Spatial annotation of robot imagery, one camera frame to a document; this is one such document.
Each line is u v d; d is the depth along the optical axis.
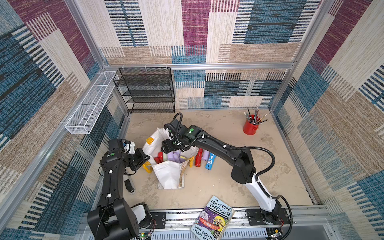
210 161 0.89
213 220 0.71
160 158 0.88
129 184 0.80
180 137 0.63
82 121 0.70
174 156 0.85
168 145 0.73
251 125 0.99
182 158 0.86
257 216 0.73
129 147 0.70
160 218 0.75
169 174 0.80
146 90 1.09
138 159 0.70
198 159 0.91
